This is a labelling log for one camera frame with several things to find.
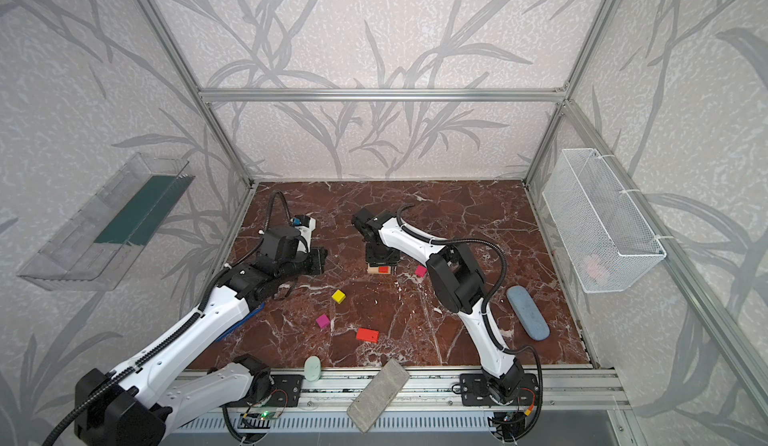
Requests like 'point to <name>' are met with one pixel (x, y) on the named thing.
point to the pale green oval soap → (312, 368)
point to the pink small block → (420, 271)
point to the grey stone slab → (378, 394)
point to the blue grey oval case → (528, 312)
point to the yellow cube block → (339, 296)
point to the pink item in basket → (592, 265)
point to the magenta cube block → (323, 321)
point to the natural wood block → (373, 269)
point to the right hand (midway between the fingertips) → (380, 254)
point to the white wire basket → (609, 240)
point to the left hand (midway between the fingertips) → (332, 243)
